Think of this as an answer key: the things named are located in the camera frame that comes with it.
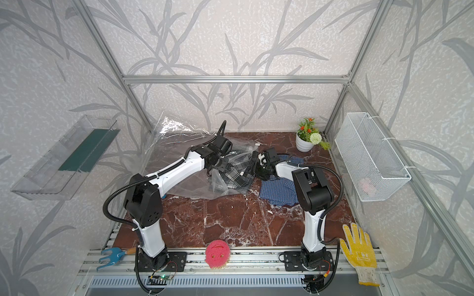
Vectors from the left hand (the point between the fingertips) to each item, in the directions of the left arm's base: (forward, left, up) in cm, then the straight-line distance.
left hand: (220, 162), depth 90 cm
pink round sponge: (-39, -2, -9) cm, 40 cm away
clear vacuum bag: (+26, +34, -11) cm, 45 cm away
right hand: (+1, -15, -10) cm, 18 cm away
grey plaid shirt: (+1, -9, -10) cm, 14 cm away
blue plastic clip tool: (-38, +40, -12) cm, 57 cm away
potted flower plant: (+18, -48, +2) cm, 51 cm away
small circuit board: (-46, +18, -13) cm, 51 cm away
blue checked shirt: (-11, -31, -10) cm, 34 cm away
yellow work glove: (-38, -61, -11) cm, 73 cm away
